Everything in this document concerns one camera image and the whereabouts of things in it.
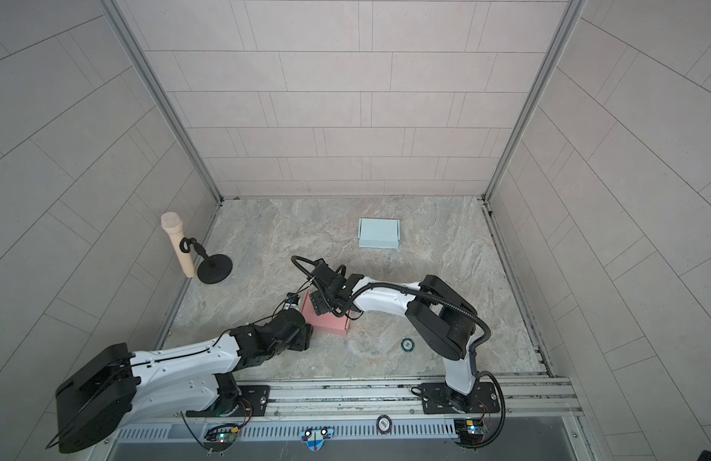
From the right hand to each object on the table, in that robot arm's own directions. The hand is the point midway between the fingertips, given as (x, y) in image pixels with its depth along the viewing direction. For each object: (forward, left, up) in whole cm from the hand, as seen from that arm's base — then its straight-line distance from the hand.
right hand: (321, 302), depth 87 cm
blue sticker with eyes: (-33, 0, 0) cm, 33 cm away
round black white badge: (-32, -16, -2) cm, 36 cm away
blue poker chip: (-14, -25, -2) cm, 28 cm away
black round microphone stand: (+14, +36, +2) cm, 38 cm away
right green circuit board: (-34, -37, -3) cm, 50 cm away
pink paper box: (-8, -3, +3) cm, 9 cm away
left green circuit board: (-32, +21, +1) cm, 39 cm away
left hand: (-7, +2, -3) cm, 8 cm away
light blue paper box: (+24, -20, +2) cm, 31 cm away
